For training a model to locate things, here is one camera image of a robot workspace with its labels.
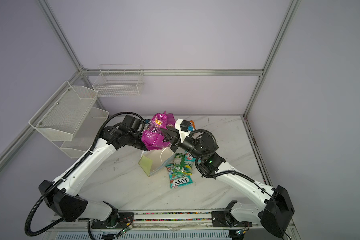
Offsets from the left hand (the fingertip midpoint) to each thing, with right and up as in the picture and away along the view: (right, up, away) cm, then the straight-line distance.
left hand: (154, 147), depth 74 cm
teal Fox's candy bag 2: (+12, -20, +12) cm, 26 cm away
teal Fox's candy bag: (+18, -10, +19) cm, 28 cm away
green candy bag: (+12, -11, +17) cm, 23 cm away
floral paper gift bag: (+1, -6, -7) cm, 9 cm away
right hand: (+6, +9, -15) cm, 19 cm away
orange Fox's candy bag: (+22, +13, +41) cm, 48 cm away
